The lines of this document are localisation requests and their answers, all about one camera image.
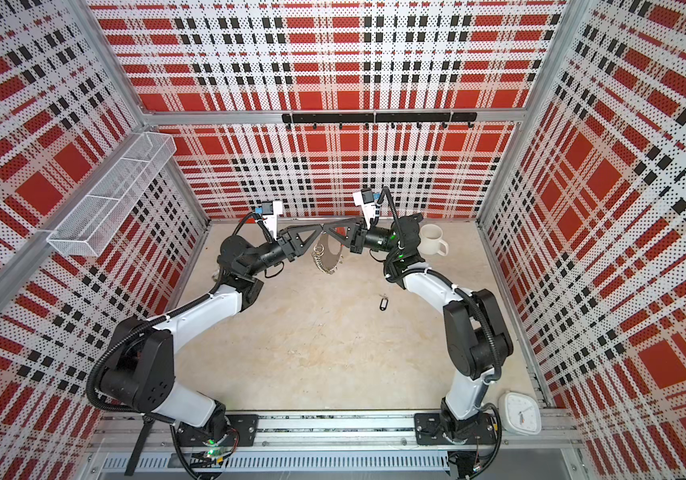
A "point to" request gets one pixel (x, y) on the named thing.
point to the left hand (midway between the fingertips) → (323, 232)
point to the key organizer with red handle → (327, 253)
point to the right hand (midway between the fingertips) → (325, 229)
